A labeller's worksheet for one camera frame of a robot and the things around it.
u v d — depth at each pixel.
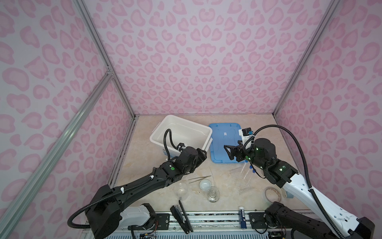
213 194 0.76
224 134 1.07
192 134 0.99
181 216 0.73
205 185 0.84
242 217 0.73
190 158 0.59
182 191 0.85
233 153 0.64
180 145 0.72
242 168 0.85
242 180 0.88
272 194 0.82
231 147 0.65
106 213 0.40
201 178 0.88
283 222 0.61
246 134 0.61
